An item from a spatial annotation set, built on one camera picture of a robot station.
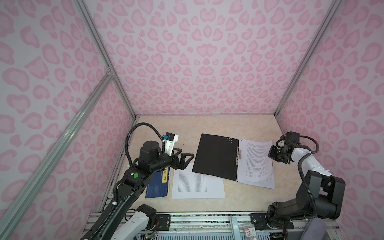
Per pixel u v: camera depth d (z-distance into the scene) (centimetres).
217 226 73
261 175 86
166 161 60
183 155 59
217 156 97
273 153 80
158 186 84
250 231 69
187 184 86
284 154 67
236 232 68
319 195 43
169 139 60
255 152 98
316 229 69
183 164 59
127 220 57
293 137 70
